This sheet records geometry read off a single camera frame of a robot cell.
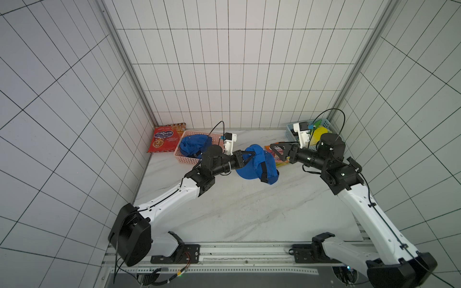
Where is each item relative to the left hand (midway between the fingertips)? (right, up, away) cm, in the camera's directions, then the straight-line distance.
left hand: (252, 157), depth 72 cm
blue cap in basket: (-31, +4, +30) cm, 44 cm away
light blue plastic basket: (+54, +19, +43) cm, 71 cm away
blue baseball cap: (+3, -3, -3) cm, 6 cm away
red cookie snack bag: (-50, +9, +39) cm, 64 cm away
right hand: (+5, +4, -6) cm, 9 cm away
